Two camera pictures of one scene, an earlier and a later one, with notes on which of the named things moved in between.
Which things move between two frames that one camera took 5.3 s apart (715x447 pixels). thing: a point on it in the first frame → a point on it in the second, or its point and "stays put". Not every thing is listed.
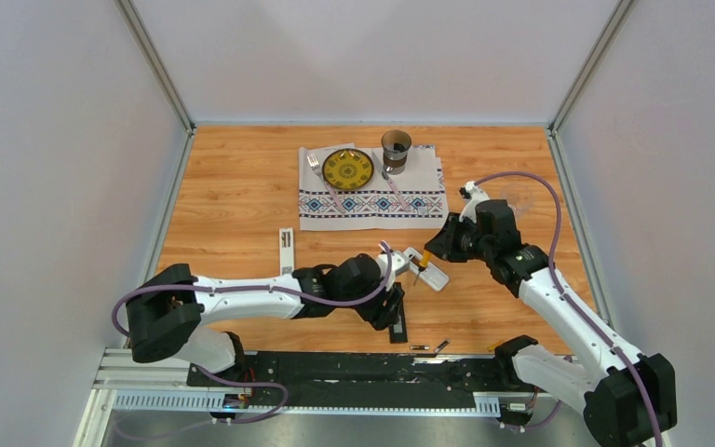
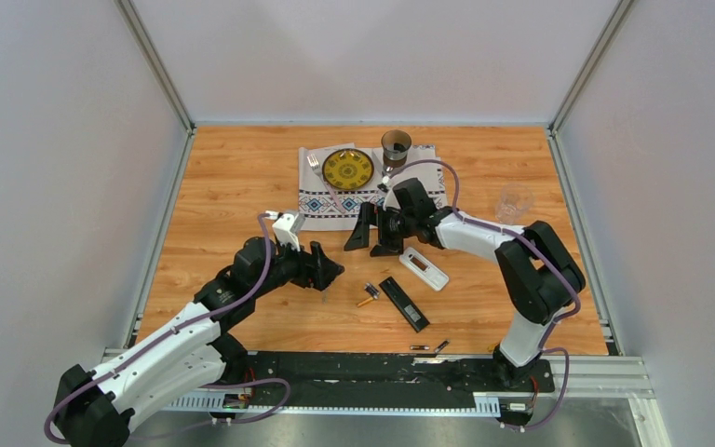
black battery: (439, 347) stays put
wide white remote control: (432, 275) stays put
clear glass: (519, 197) stays put
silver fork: (317, 169) stays put
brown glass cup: (396, 144) stays put
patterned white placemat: (345, 187) stays put
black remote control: (397, 332) → (407, 306)
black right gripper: (442, 244) → (360, 236)
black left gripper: (381, 317) → (323, 270)
